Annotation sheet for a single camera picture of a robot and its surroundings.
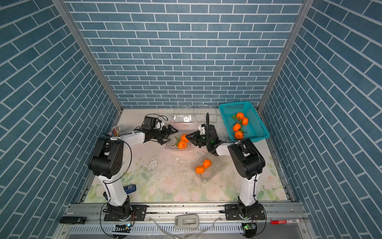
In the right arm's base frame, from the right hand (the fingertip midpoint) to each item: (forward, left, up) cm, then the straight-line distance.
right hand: (186, 137), depth 91 cm
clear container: (+26, -8, -10) cm, 29 cm away
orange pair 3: (-17, -10, -7) cm, 20 cm away
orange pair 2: (-1, +3, -4) cm, 5 cm away
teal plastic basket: (+18, -48, -10) cm, 52 cm away
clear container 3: (-11, -20, -11) cm, 26 cm away
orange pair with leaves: (+28, -37, -6) cm, 47 cm away
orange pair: (+9, -34, -6) cm, 36 cm away
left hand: (+3, +6, -2) cm, 7 cm away
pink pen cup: (-3, +42, +6) cm, 42 cm away
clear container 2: (-5, -3, -3) cm, 7 cm away
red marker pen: (-38, -48, -10) cm, 63 cm away
